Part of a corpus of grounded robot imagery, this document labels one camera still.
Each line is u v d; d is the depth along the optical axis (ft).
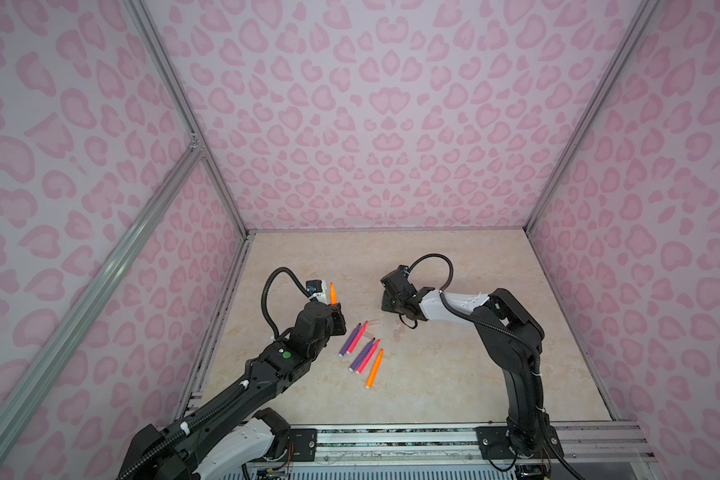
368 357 2.87
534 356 1.66
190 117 2.83
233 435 1.86
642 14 2.28
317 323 1.92
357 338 2.96
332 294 3.39
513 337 1.59
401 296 2.52
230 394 1.58
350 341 2.96
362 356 2.89
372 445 2.46
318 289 2.26
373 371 2.79
